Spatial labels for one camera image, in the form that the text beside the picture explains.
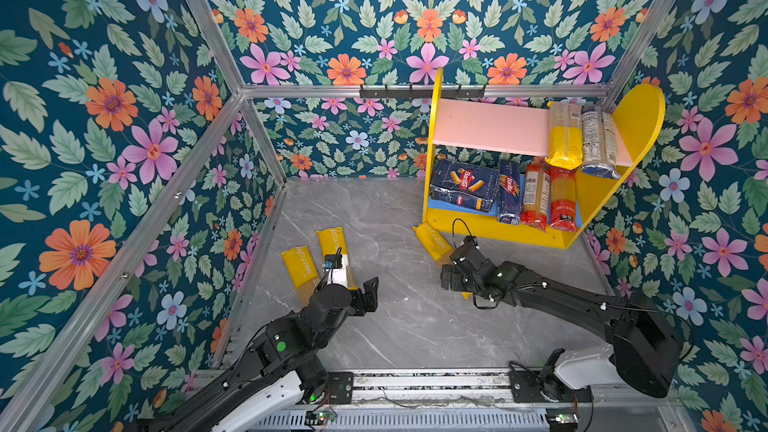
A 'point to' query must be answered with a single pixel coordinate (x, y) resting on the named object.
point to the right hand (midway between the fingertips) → (452, 275)
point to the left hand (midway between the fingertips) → (370, 278)
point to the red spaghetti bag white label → (536, 196)
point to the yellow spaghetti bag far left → (302, 272)
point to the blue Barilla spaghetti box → (509, 198)
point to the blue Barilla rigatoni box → (466, 186)
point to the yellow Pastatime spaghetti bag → (332, 242)
